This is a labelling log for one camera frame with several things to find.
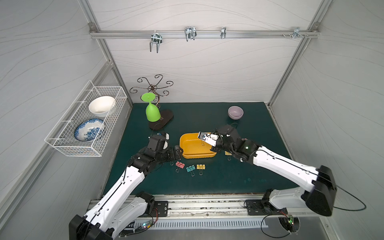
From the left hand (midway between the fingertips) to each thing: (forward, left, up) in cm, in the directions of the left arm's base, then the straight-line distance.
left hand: (177, 152), depth 77 cm
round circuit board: (-28, -57, -17) cm, 66 cm away
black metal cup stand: (+38, +14, -13) cm, 42 cm away
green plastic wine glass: (+21, +16, +8) cm, 27 cm away
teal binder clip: (-4, -7, -13) cm, 15 cm away
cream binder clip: (-2, -13, -14) cm, 19 cm away
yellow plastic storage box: (+12, -7, -16) cm, 22 cm away
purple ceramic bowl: (+41, -39, -13) cm, 58 cm away
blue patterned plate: (+1, +37, +17) cm, 41 cm away
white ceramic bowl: (+15, +38, +19) cm, 45 cm away
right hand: (+7, -16, +7) cm, 19 cm away
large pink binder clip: (-1, 0, -15) cm, 15 cm away
